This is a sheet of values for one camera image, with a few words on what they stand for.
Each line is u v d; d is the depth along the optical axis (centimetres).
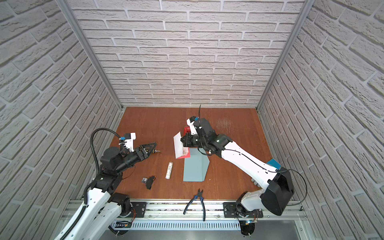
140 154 63
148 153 65
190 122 69
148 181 82
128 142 66
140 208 76
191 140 65
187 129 103
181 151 73
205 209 74
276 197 39
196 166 90
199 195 78
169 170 85
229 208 74
